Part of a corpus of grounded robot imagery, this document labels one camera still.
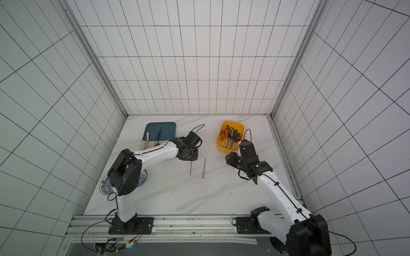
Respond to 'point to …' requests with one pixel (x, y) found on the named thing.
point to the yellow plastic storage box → (229, 135)
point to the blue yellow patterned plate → (105, 187)
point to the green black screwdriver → (235, 135)
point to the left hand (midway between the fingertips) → (191, 159)
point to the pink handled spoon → (148, 136)
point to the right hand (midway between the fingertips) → (222, 157)
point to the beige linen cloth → (150, 143)
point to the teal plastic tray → (168, 131)
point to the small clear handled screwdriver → (204, 171)
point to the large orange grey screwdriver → (227, 135)
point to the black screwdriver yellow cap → (190, 167)
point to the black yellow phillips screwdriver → (231, 136)
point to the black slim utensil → (159, 136)
